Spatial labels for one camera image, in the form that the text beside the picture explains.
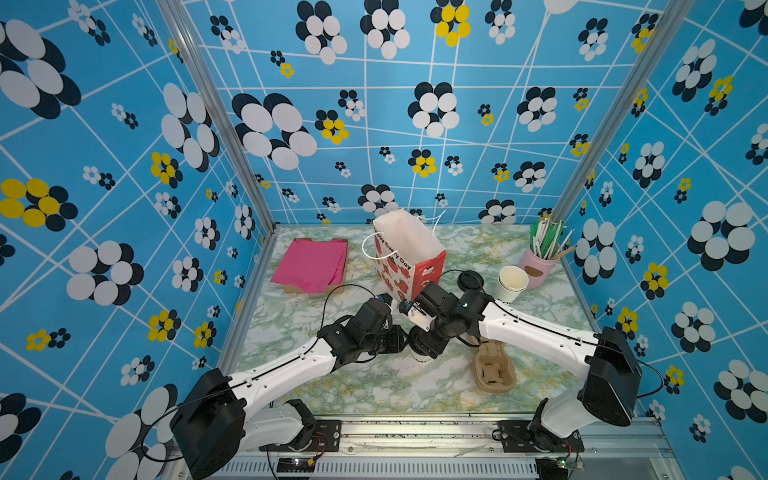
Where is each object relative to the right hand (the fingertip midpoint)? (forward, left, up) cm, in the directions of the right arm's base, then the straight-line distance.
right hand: (427, 338), depth 81 cm
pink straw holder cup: (+24, -37, 0) cm, 44 cm away
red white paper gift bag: (+27, +5, +3) cm, 27 cm away
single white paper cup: (-3, +1, -7) cm, 8 cm away
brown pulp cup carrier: (-7, -18, -6) cm, 20 cm away
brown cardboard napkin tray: (+20, +31, -6) cm, 37 cm away
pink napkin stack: (+32, +40, -8) cm, 51 cm away
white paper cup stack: (+18, -27, +1) cm, 32 cm away
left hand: (-1, +4, +3) cm, 5 cm away
